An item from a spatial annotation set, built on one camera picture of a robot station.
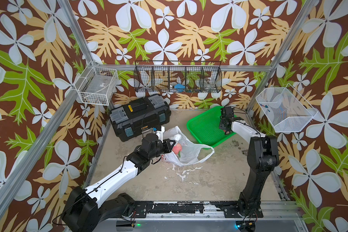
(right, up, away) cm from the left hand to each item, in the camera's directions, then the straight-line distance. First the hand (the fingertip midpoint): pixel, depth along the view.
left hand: (176, 140), depth 77 cm
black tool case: (-25, +14, +18) cm, 34 cm away
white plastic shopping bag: (+9, -8, +14) cm, 18 cm away
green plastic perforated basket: (+22, +6, +31) cm, 39 cm away
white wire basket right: (+64, +16, +5) cm, 66 cm away
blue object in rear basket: (+2, +33, +17) cm, 37 cm away
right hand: (+35, +8, +23) cm, 43 cm away
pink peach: (0, -6, +9) cm, 11 cm away
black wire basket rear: (+1, +42, +23) cm, 48 cm away
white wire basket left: (-49, +32, +10) cm, 59 cm away
